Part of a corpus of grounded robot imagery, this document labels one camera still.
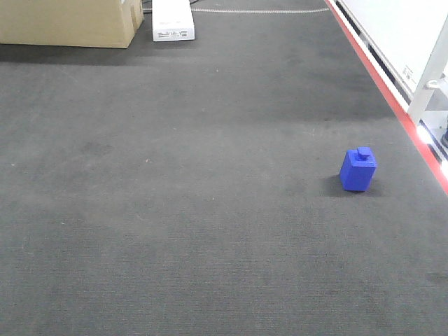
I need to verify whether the small blue plastic box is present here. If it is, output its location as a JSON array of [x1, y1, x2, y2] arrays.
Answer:
[[339, 146, 379, 193]]

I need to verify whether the long white carton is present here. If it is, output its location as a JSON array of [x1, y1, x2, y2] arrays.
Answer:
[[152, 0, 196, 43]]

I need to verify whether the large brown cardboard box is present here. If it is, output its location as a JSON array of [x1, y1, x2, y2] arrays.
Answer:
[[0, 0, 145, 49]]

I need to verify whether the whiteboard on white stand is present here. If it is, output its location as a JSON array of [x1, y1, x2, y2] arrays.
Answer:
[[336, 0, 448, 124]]

